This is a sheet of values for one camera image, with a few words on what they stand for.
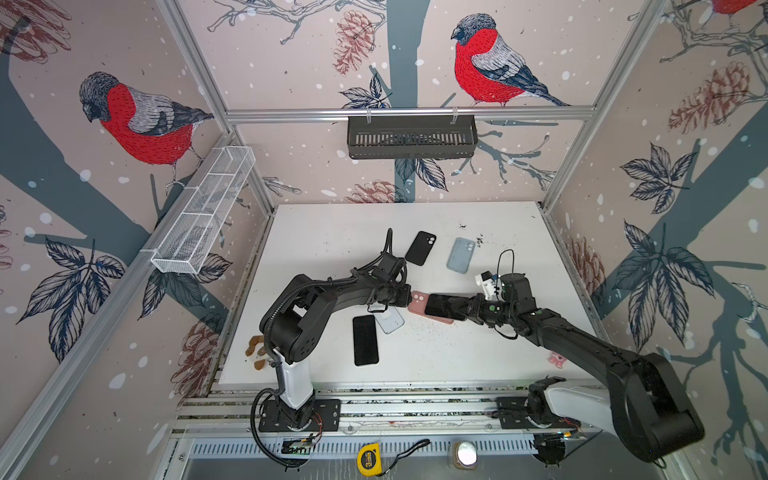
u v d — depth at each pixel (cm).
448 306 101
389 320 90
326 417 73
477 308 75
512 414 73
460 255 107
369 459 66
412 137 104
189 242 71
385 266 78
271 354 49
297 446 72
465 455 60
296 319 49
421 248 107
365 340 85
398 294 84
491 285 81
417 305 94
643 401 41
